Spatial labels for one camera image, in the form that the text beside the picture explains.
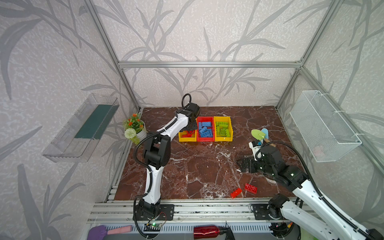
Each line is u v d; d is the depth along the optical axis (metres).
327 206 0.44
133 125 0.91
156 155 0.55
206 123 1.06
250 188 0.81
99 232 0.68
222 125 1.05
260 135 1.02
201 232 0.65
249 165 0.65
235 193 0.77
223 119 1.08
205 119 1.12
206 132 1.01
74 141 0.63
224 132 1.03
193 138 0.99
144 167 0.56
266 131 1.05
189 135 1.02
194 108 0.80
